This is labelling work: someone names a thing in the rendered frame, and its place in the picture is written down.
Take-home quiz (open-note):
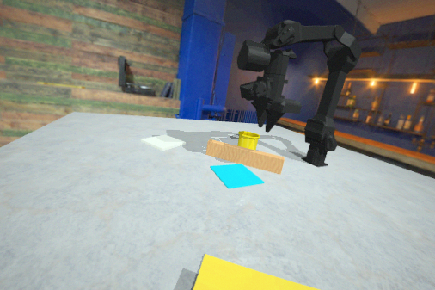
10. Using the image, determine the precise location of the tan wooden plank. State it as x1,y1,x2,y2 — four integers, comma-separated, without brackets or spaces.
206,139,285,175

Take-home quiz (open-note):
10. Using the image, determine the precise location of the yellow cup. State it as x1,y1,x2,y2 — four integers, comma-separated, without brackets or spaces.
237,131,260,150

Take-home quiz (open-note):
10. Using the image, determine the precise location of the white flat square pad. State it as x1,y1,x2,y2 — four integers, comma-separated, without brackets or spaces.
141,135,186,151

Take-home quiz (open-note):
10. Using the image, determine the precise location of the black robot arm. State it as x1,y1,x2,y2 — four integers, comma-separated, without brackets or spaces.
237,20,361,167

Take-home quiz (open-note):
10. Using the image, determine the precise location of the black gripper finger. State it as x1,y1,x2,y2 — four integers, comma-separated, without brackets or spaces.
264,108,285,132
251,102,272,127

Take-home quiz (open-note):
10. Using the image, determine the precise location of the yellow rectangular block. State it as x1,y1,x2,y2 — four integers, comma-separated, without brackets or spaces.
193,254,320,290

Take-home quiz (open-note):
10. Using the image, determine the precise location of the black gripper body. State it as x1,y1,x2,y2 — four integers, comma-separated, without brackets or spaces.
254,73,302,114

